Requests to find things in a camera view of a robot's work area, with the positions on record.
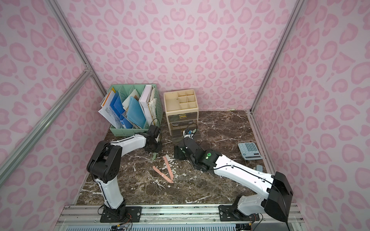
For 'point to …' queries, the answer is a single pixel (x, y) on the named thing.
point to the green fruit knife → (154, 156)
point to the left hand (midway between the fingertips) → (159, 147)
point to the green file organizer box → (125, 92)
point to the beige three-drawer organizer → (181, 108)
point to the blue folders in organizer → (134, 111)
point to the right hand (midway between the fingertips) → (179, 148)
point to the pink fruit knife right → (167, 162)
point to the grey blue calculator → (250, 151)
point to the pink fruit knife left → (165, 177)
